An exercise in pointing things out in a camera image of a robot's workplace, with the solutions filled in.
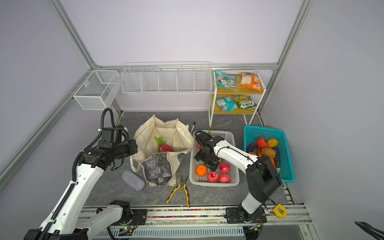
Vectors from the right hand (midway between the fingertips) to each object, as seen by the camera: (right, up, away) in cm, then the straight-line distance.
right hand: (202, 164), depth 85 cm
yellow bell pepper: (+46, +11, +10) cm, 48 cm away
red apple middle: (+13, -2, 0) cm, 13 cm away
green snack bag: (+29, +39, +16) cm, 51 cm away
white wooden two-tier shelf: (+8, +43, -1) cm, 44 cm away
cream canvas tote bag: (-22, +1, -11) cm, 24 cm away
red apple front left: (+6, -6, -4) cm, 9 cm away
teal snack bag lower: (+16, +37, +14) cm, 43 cm away
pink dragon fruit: (-24, +9, +6) cm, 26 cm away
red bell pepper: (+37, +12, +6) cm, 39 cm away
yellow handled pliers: (-11, -11, -1) cm, 15 cm away
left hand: (-33, +11, -11) cm, 36 cm away
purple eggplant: (+33, +8, +12) cm, 36 cm away
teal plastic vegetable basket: (+34, +17, +17) cm, 42 cm away
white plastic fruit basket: (+1, -9, 0) cm, 10 cm away
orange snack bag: (+29, +49, +2) cm, 57 cm away
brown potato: (+40, +7, +4) cm, 41 cm away
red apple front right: (+12, -6, -4) cm, 14 cm away
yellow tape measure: (+39, -20, -11) cm, 45 cm away
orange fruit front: (0, -3, -2) cm, 3 cm away
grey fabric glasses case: (-39, -8, -2) cm, 40 cm away
